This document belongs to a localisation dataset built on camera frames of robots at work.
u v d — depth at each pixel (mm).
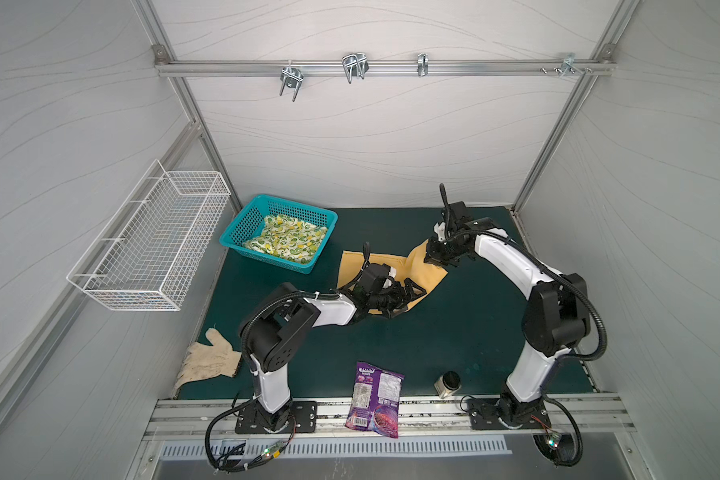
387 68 785
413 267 926
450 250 761
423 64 781
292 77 794
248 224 1082
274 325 508
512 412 652
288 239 1047
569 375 790
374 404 732
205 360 820
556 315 483
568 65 764
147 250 688
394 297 794
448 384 703
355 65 765
